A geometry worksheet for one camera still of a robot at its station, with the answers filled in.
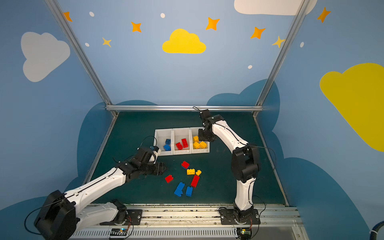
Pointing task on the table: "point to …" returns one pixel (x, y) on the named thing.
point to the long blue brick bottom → (178, 191)
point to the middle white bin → (181, 141)
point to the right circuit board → (244, 233)
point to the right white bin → (194, 131)
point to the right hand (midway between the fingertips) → (204, 138)
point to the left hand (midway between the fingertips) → (164, 166)
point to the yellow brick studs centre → (190, 171)
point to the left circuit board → (119, 231)
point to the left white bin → (160, 135)
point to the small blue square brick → (168, 141)
